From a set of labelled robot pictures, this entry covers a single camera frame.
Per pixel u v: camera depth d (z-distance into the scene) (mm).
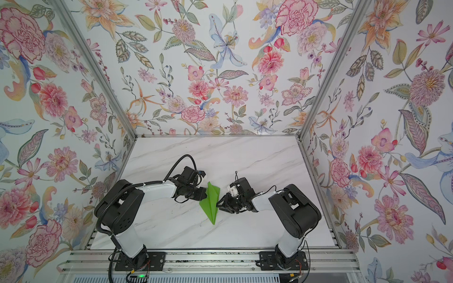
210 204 882
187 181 766
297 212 477
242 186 750
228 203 801
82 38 781
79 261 766
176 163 720
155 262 735
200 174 885
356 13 710
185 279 783
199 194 841
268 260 735
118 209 482
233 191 880
